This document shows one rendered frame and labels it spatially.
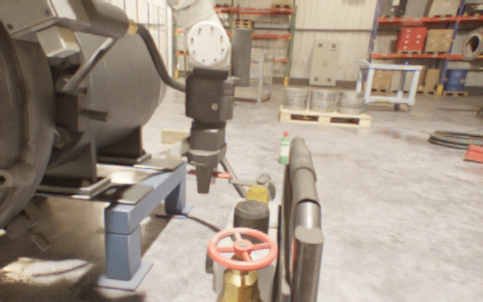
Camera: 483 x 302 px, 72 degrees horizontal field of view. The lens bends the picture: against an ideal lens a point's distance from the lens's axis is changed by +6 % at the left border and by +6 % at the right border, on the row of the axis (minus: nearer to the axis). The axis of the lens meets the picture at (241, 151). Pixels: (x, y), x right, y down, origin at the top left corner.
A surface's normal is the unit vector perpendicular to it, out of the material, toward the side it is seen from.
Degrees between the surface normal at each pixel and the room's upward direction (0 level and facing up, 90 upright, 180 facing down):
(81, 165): 90
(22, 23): 90
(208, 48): 90
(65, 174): 90
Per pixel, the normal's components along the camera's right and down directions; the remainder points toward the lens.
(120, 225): -0.14, 0.24
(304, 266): -0.39, 0.19
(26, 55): 0.98, -0.07
